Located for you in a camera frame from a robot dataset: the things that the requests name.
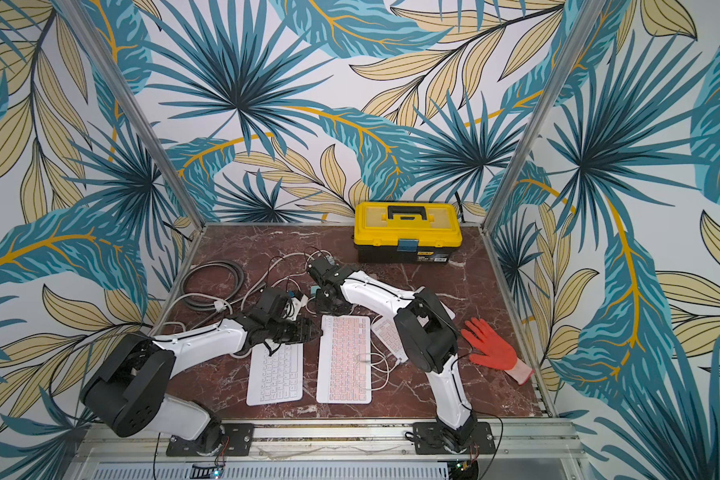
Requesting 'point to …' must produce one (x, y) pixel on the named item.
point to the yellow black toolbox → (407, 232)
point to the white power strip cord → (230, 303)
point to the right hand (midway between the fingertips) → (324, 309)
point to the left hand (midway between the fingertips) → (315, 336)
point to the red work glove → (497, 352)
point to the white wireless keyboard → (275, 376)
